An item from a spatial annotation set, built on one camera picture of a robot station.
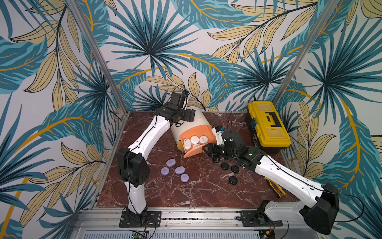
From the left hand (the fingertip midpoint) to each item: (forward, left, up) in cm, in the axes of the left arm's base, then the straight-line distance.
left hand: (186, 113), depth 85 cm
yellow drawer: (-17, +3, -8) cm, 19 cm away
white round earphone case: (-13, -10, -6) cm, 17 cm away
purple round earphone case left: (-24, +12, -24) cm, 36 cm away
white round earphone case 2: (-13, -5, -6) cm, 15 cm away
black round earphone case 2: (-23, -29, -23) cm, 43 cm away
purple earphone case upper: (-19, +9, -23) cm, 31 cm away
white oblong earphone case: (-16, -1, -6) cm, 17 cm away
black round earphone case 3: (-29, -28, -24) cm, 47 cm away
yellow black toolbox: (-5, -48, -8) cm, 49 cm away
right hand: (-20, -10, -3) cm, 22 cm away
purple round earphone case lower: (-28, 0, -24) cm, 37 cm away
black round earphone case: (-21, -23, -22) cm, 38 cm away
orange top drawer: (-9, -7, -4) cm, 12 cm away
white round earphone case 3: (-18, -5, -5) cm, 19 cm away
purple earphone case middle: (-24, +4, -23) cm, 34 cm away
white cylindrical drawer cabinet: (-8, +5, -4) cm, 10 cm away
